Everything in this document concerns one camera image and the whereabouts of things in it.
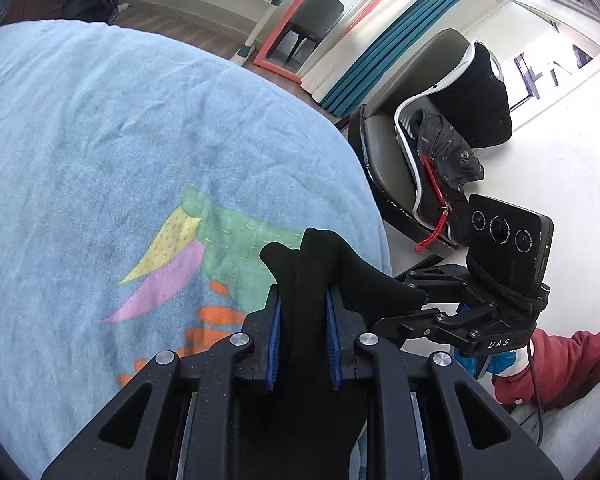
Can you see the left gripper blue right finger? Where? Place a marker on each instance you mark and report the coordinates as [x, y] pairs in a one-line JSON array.
[[333, 341]]

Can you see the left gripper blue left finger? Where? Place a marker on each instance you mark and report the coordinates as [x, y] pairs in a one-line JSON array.
[[273, 311]]

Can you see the black pants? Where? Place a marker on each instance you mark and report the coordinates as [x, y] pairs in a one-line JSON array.
[[304, 428]]

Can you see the red sleeve forearm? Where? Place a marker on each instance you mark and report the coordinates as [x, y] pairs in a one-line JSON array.
[[556, 370]]

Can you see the dark garment on chair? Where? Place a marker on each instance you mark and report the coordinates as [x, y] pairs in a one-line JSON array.
[[446, 153]]

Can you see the black white office chair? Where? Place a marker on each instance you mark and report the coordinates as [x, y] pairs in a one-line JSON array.
[[462, 81]]

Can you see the blue patterned bed cover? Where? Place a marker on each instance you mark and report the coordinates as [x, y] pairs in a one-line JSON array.
[[139, 179]]

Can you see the teal curtain right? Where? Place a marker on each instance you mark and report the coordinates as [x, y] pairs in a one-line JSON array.
[[368, 68]]

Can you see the dark green chair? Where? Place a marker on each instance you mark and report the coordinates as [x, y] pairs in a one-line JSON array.
[[312, 21]]

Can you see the red framed mirror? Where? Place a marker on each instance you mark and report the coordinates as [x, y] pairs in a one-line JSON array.
[[297, 69]]

